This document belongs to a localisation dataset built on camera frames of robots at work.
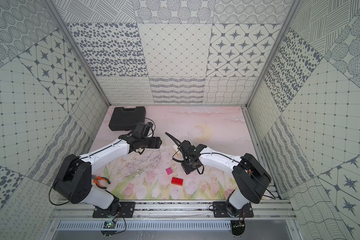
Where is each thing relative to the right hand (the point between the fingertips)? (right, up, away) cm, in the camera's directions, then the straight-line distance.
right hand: (191, 168), depth 85 cm
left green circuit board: (-41, -23, -13) cm, 48 cm away
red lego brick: (-8, -6, -3) cm, 10 cm away
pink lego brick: (-13, -2, +1) cm, 13 cm away
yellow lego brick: (-10, +8, +8) cm, 15 cm away
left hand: (-18, +15, +3) cm, 24 cm away
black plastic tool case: (-49, +29, +28) cm, 63 cm away
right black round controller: (+22, -23, -15) cm, 35 cm away
